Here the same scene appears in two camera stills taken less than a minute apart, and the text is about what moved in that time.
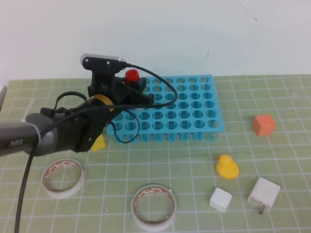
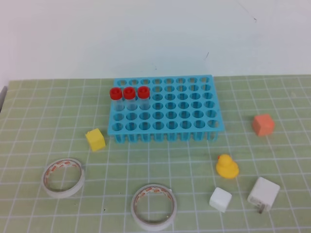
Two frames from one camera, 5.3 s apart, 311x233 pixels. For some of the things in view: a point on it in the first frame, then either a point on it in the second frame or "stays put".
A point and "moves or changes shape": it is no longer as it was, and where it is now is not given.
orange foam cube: [264, 124] stays put
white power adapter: [264, 195] stays put
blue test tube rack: [186, 108] stays put
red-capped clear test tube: [132, 75] moves or changes shape
